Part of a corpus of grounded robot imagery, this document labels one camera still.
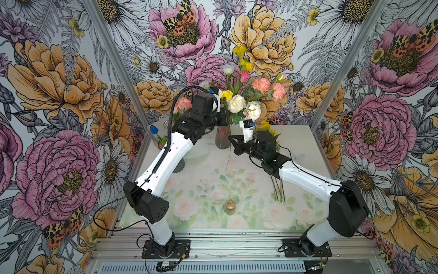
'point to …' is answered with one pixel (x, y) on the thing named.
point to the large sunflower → (266, 125)
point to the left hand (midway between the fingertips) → (228, 118)
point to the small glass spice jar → (230, 205)
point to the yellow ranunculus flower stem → (283, 194)
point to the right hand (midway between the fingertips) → (228, 140)
